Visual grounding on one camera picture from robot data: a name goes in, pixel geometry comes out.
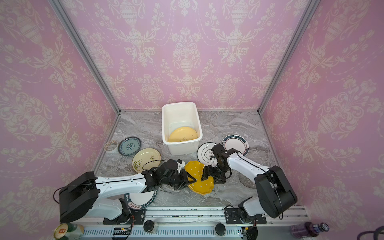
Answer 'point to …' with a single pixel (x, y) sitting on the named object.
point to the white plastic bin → (175, 114)
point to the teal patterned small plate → (129, 146)
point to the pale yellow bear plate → (182, 133)
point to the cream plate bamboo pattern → (145, 159)
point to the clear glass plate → (246, 182)
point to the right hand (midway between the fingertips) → (207, 180)
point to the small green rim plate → (237, 142)
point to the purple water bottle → (308, 229)
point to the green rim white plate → (140, 201)
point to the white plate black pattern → (204, 152)
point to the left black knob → (148, 226)
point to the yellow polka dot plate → (195, 168)
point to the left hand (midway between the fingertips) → (197, 184)
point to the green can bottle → (69, 231)
